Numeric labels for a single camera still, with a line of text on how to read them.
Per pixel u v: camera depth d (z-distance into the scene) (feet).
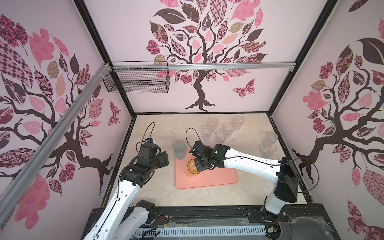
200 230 2.11
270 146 3.17
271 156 3.12
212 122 3.63
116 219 1.34
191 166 2.49
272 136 3.24
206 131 3.45
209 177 2.79
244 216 2.38
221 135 3.41
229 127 3.51
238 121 3.61
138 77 3.11
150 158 1.83
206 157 1.87
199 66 3.03
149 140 2.15
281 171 1.47
